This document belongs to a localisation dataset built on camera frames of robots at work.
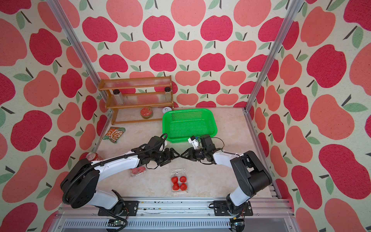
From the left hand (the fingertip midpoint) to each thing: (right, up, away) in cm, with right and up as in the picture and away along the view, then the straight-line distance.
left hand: (177, 161), depth 82 cm
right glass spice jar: (-8, +44, +19) cm, 49 cm away
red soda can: (-49, +3, 0) cm, 49 cm away
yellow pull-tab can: (-11, +33, +29) cm, 45 cm away
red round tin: (-27, +30, +32) cm, 52 cm away
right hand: (+3, 0, +4) cm, 5 cm away
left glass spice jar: (-42, +41, +17) cm, 61 cm away
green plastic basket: (0, +20, +29) cm, 36 cm away
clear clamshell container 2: (+1, -11, 0) cm, 11 cm away
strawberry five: (-1, -10, 0) cm, 11 cm away
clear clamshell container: (-25, -7, +4) cm, 26 cm away
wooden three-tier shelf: (-35, +41, +36) cm, 65 cm away
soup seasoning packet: (-47, +14, +21) cm, 54 cm away
